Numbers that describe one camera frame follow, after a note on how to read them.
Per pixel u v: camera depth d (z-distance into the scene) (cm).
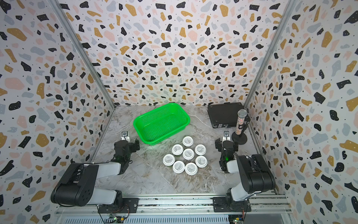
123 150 69
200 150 88
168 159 84
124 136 79
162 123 110
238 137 99
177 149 88
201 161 84
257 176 46
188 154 87
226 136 80
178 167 81
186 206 75
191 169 80
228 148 71
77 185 44
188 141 93
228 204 67
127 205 73
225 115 116
